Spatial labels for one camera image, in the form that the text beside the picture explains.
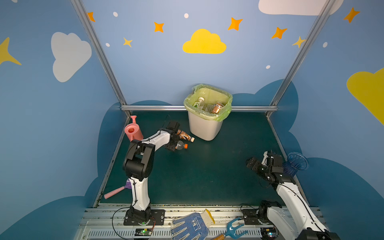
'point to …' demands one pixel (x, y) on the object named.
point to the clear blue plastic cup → (296, 161)
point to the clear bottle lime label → (198, 103)
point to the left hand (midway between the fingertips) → (179, 141)
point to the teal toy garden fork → (230, 233)
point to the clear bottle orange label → (180, 145)
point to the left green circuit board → (143, 232)
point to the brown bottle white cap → (216, 108)
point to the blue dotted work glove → (191, 226)
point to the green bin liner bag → (212, 95)
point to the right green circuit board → (268, 232)
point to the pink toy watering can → (133, 130)
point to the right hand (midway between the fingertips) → (254, 162)
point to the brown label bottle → (184, 135)
